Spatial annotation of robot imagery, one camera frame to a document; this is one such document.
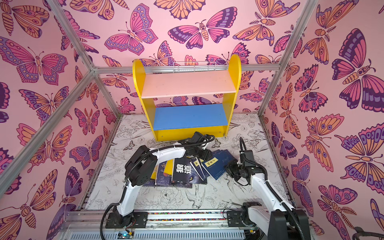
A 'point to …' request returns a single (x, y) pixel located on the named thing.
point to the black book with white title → (183, 172)
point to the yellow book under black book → (169, 167)
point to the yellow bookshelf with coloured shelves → (181, 103)
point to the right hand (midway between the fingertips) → (224, 164)
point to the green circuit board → (125, 235)
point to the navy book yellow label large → (215, 164)
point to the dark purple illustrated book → (163, 179)
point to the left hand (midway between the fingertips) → (212, 154)
